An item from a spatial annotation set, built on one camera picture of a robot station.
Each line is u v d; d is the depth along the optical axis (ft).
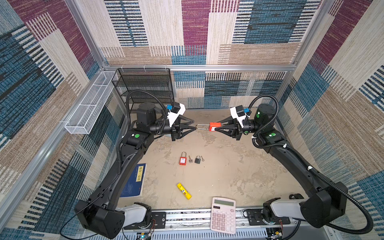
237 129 1.92
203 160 3.08
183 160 3.00
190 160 3.09
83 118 2.31
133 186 2.73
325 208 1.31
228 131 2.05
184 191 2.66
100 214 1.20
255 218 2.39
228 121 2.02
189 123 2.07
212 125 1.99
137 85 3.45
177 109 1.70
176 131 1.80
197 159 3.08
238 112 1.74
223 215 2.40
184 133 1.99
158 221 2.39
